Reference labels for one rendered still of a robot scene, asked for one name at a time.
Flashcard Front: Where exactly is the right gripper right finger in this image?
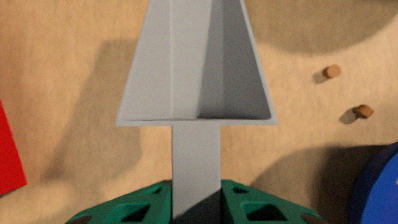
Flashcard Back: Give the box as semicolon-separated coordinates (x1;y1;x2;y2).
221;179;324;224

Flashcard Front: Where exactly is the blue bowl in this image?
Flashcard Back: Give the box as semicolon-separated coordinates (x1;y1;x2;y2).
348;141;398;224

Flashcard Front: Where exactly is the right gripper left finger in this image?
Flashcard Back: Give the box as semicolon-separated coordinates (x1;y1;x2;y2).
66;180;172;224

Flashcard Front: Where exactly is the grey scoop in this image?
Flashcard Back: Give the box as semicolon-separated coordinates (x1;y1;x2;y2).
115;0;277;224

